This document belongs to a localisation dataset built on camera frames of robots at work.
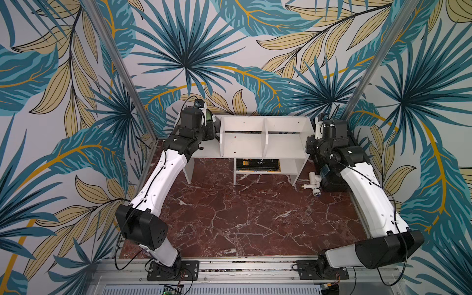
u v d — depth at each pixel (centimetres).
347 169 48
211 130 68
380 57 82
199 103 65
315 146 66
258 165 90
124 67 86
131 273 74
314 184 98
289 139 85
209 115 73
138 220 41
